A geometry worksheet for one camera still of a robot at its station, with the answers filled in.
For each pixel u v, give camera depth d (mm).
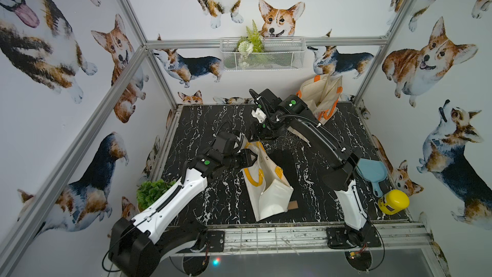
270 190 710
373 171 930
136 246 373
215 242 739
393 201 733
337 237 736
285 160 951
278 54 924
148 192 697
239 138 630
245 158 671
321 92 1139
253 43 818
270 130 644
